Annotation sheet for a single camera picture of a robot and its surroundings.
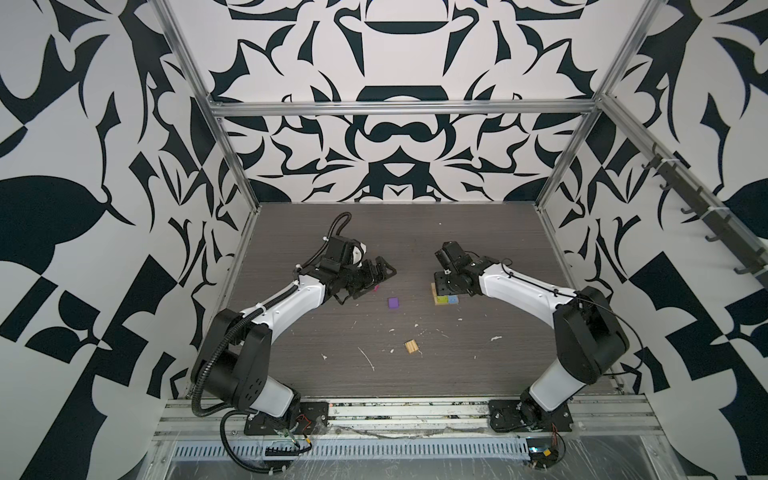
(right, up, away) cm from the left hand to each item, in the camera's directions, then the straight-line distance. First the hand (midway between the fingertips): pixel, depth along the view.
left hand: (390, 273), depth 84 cm
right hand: (+17, -3, +7) cm, 19 cm away
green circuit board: (+35, -40, -13) cm, 55 cm away
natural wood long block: (+12, -5, 0) cm, 13 cm away
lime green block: (+16, -9, +8) cm, 20 cm away
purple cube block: (+1, -10, +9) cm, 14 cm away
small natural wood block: (+6, -21, +1) cm, 21 cm away
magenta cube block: (-4, -6, +11) cm, 13 cm away
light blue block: (+19, -9, +7) cm, 22 cm away
